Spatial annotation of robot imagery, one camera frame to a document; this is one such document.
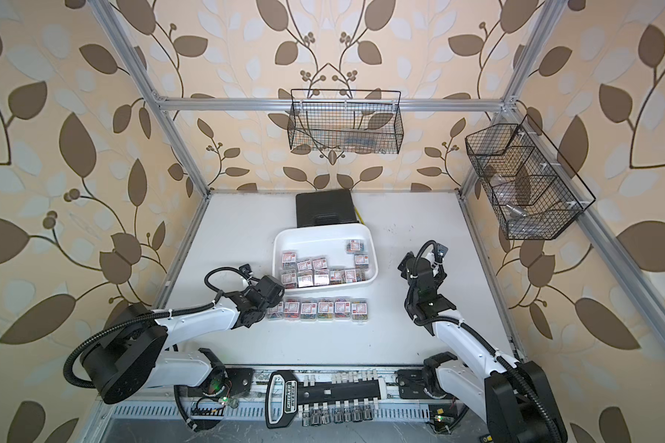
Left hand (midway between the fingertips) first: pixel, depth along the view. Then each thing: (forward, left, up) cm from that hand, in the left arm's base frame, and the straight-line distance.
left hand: (262, 291), depth 90 cm
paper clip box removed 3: (-6, -21, 0) cm, 22 cm away
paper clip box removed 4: (-6, -26, 0) cm, 27 cm away
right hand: (+6, -51, +11) cm, 53 cm away
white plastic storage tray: (+14, -16, 0) cm, 21 cm away
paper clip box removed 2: (-6, -16, 0) cm, 17 cm away
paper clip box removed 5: (-6, -32, 0) cm, 33 cm away
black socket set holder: (-29, -28, +1) cm, 41 cm away
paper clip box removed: (-6, -11, 0) cm, 12 cm away
